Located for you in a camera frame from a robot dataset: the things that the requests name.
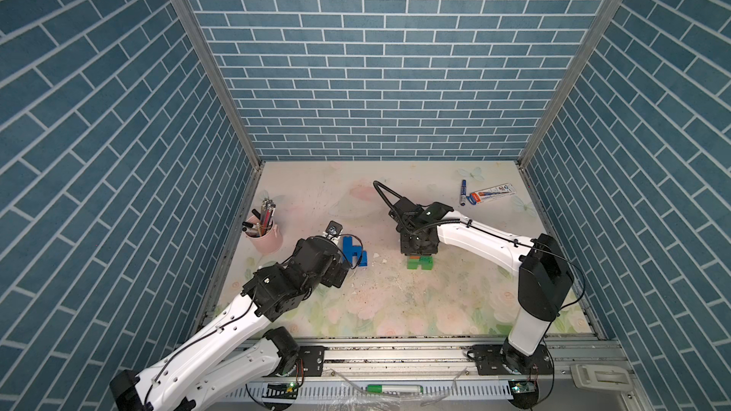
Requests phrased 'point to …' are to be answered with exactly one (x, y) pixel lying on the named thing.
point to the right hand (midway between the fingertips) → (410, 252)
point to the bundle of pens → (265, 218)
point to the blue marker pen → (464, 197)
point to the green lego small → (426, 264)
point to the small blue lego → (347, 242)
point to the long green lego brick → (423, 258)
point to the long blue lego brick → (350, 249)
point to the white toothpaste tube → (494, 193)
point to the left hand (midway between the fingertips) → (337, 255)
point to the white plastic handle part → (601, 377)
